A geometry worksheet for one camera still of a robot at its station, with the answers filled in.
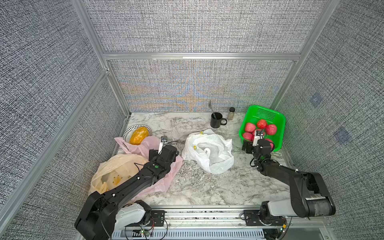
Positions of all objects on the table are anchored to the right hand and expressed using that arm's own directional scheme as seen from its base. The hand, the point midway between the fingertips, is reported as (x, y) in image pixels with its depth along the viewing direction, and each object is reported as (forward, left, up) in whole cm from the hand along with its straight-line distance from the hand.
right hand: (252, 136), depth 91 cm
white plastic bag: (-7, +26, -4) cm, 27 cm away
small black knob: (+27, +7, -4) cm, 28 cm away
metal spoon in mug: (+26, +24, +1) cm, 35 cm away
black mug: (+17, +19, -8) cm, 27 cm away
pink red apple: (+4, 0, -6) cm, 7 cm away
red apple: (+15, -12, -6) cm, 20 cm away
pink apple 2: (+10, -17, -6) cm, 21 cm away
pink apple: (+12, -4, -6) cm, 14 cm away
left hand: (-9, +52, +2) cm, 52 cm away
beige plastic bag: (-20, +78, 0) cm, 81 cm away
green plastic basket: (+29, -13, -10) cm, 33 cm away
